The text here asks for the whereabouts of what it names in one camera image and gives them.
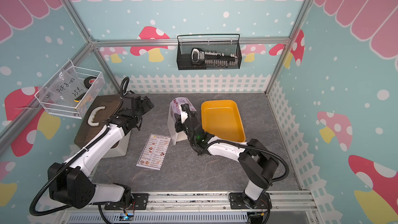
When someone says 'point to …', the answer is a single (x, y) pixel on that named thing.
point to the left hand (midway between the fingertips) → (145, 105)
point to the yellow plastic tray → (222, 118)
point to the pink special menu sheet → (175, 104)
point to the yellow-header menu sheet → (153, 153)
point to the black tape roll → (89, 81)
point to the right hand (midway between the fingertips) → (176, 114)
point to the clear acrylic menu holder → (175, 137)
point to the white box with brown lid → (95, 111)
